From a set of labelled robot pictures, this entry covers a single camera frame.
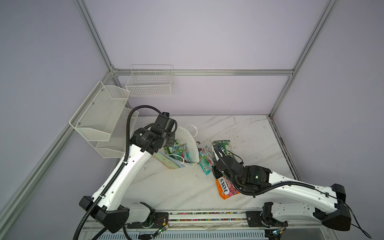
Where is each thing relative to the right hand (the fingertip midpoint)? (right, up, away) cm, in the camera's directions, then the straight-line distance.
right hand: (211, 160), depth 70 cm
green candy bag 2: (+11, +4, +31) cm, 33 cm away
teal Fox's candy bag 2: (-2, -1, +5) cm, 5 cm away
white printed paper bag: (-15, +11, +8) cm, 21 cm away
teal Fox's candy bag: (-15, +3, +12) cm, 19 cm away
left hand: (-22, +10, +1) cm, 25 cm away
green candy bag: (-25, +2, +19) cm, 31 cm away
